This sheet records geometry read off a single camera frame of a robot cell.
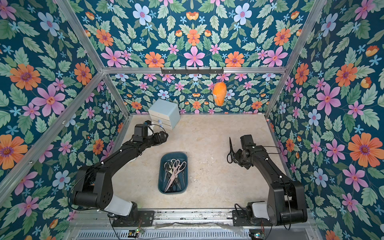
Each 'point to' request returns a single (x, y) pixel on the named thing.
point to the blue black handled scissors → (173, 186)
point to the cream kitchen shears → (168, 166)
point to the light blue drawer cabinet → (167, 113)
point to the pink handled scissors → (177, 168)
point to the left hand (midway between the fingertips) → (163, 134)
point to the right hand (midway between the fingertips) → (236, 159)
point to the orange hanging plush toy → (220, 93)
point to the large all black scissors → (230, 157)
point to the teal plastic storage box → (163, 180)
